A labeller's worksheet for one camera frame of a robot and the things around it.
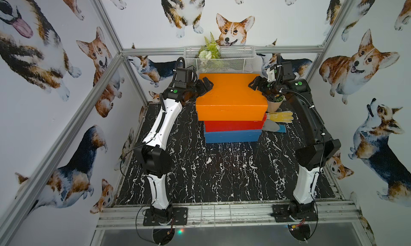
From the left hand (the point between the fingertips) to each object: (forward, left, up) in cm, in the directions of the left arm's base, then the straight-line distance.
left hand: (212, 85), depth 80 cm
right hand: (-1, -19, 0) cm, 19 cm away
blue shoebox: (-14, -9, -26) cm, 31 cm away
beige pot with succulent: (+9, -40, -27) cm, 49 cm away
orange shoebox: (-10, -9, 0) cm, 13 cm away
